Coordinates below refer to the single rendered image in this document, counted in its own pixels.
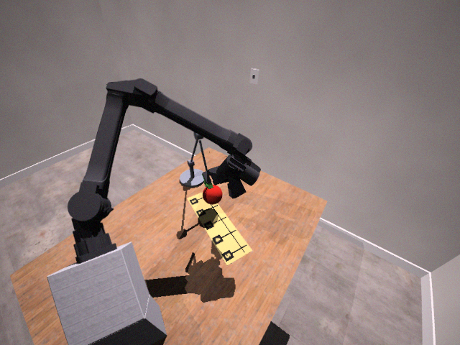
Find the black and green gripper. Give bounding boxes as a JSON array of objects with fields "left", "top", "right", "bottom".
[{"left": 202, "top": 163, "right": 230, "bottom": 189}]

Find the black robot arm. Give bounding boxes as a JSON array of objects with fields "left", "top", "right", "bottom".
[{"left": 68, "top": 78, "right": 261, "bottom": 264}]

